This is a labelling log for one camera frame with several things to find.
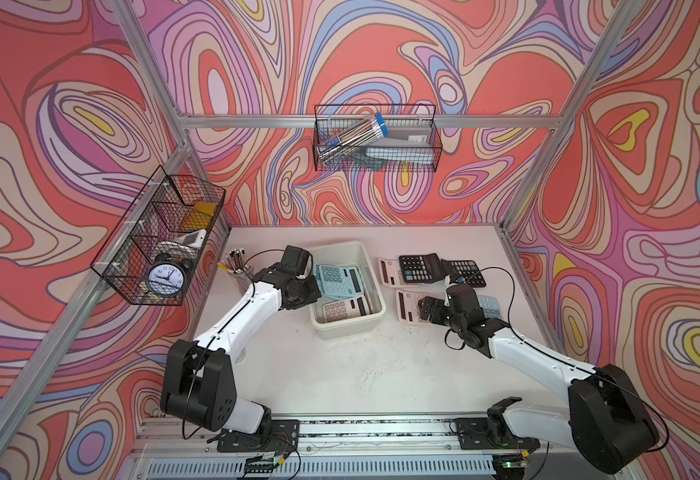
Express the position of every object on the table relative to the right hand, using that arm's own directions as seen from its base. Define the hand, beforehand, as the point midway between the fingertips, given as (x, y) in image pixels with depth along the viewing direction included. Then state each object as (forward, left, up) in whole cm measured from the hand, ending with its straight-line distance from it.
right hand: (433, 311), depth 89 cm
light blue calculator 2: (+4, -20, -5) cm, 21 cm away
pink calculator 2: (+17, +11, -3) cm, 21 cm away
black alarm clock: (-3, +67, +26) cm, 72 cm away
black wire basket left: (+5, +75, +24) cm, 79 cm away
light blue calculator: (+12, +29, +1) cm, 31 cm away
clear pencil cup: (+15, +61, +9) cm, 63 cm away
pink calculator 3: (+4, +7, -3) cm, 9 cm away
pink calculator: (+4, +27, -3) cm, 27 cm away
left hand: (+4, +34, +7) cm, 35 cm away
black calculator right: (+19, -16, -5) cm, 25 cm away
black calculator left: (+19, 0, -4) cm, 19 cm away
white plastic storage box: (-8, +22, +7) cm, 24 cm away
